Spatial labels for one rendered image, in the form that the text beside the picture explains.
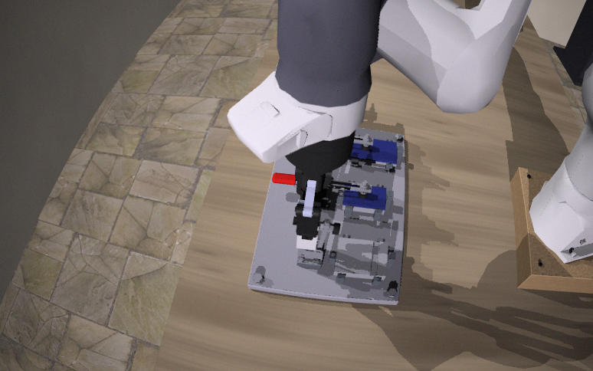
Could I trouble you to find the toggle clamp with red handle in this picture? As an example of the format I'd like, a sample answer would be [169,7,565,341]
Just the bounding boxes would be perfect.
[354,134,373,151]

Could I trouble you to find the red-handled toggle clamp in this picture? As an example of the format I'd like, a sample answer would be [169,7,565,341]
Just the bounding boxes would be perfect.
[296,218,341,268]
[272,172,372,208]

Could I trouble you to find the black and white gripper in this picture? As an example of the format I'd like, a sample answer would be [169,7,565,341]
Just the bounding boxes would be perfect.
[285,131,355,251]

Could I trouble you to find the blue rectangular block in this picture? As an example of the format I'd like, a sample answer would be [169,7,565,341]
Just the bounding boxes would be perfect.
[349,139,397,166]
[342,186,386,215]

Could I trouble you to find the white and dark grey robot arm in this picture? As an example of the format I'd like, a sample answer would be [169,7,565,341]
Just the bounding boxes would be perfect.
[228,0,593,264]

